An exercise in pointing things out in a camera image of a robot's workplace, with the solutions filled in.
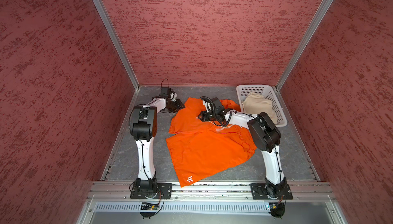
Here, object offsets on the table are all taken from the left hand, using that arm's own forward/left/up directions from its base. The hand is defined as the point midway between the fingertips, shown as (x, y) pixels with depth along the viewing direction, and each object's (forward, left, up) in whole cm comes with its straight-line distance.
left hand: (183, 108), depth 105 cm
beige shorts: (+2, -50, +4) cm, 50 cm away
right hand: (-9, -12, +1) cm, 15 cm away
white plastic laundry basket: (+10, -62, +7) cm, 63 cm away
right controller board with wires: (-57, -50, -3) cm, 75 cm away
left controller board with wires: (-58, +13, -6) cm, 59 cm away
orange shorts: (-29, -13, -2) cm, 32 cm away
